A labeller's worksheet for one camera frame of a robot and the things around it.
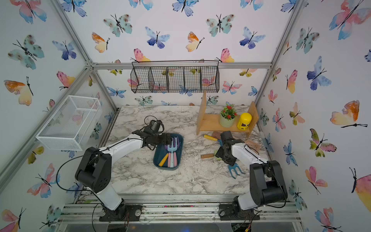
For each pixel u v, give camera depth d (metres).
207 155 0.94
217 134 1.04
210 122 1.02
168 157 0.91
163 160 0.91
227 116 0.91
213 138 1.02
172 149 0.94
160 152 0.95
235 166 0.81
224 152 0.78
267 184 0.43
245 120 0.91
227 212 0.74
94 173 0.46
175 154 0.92
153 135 0.74
